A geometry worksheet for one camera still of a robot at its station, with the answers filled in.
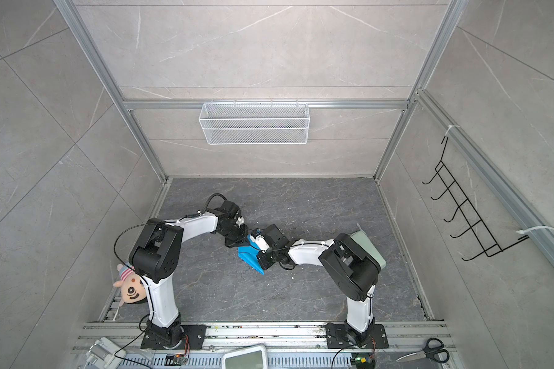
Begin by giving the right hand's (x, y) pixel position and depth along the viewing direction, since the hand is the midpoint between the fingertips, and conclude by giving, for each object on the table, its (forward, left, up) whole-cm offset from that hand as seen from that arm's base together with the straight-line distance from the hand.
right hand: (259, 256), depth 93 cm
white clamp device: (-33, +46, +4) cm, 56 cm away
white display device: (-35, -1, +5) cm, 35 cm away
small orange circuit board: (-34, +24, +1) cm, 42 cm away
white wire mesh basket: (+49, +1, +30) cm, 58 cm away
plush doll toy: (-15, +41, +9) cm, 45 cm away
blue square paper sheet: (0, +4, +1) cm, 4 cm away
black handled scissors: (-33, -58, 0) cm, 66 cm away
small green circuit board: (-35, -33, -1) cm, 49 cm away
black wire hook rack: (-8, -64, +32) cm, 72 cm away
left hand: (+7, +4, +1) cm, 8 cm away
